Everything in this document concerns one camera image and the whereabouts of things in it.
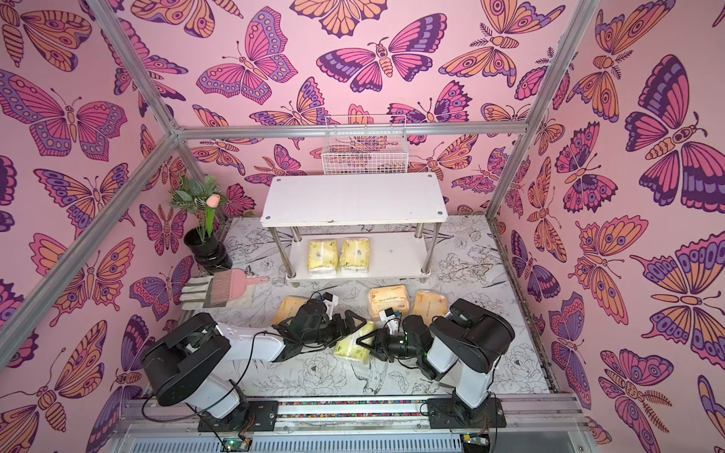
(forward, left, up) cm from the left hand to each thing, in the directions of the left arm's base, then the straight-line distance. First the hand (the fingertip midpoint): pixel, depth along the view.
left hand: (363, 327), depth 84 cm
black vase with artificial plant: (+31, +49, +25) cm, 63 cm away
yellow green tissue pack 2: (+24, +3, +4) cm, 24 cm away
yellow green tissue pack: (+22, +14, +5) cm, 27 cm away
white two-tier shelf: (+25, +1, +29) cm, 38 cm away
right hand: (-7, +2, 0) cm, 7 cm away
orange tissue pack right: (+8, -21, -1) cm, 22 cm away
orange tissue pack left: (+7, +24, -1) cm, 25 cm away
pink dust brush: (+15, +51, -4) cm, 53 cm away
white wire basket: (+52, -1, +29) cm, 60 cm away
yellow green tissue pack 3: (-6, +4, +1) cm, 7 cm away
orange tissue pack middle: (+11, -7, -2) cm, 13 cm away
